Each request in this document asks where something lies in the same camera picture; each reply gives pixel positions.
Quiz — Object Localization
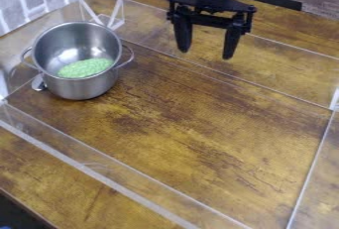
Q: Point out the clear acrylic barrier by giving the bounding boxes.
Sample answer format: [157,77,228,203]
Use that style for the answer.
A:
[0,0,339,229]

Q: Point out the green bumpy object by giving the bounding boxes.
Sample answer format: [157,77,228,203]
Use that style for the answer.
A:
[57,58,113,78]

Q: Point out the silver steel pot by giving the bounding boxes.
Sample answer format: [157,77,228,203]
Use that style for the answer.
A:
[20,22,133,100]

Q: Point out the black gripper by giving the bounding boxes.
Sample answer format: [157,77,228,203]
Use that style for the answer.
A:
[167,0,256,59]

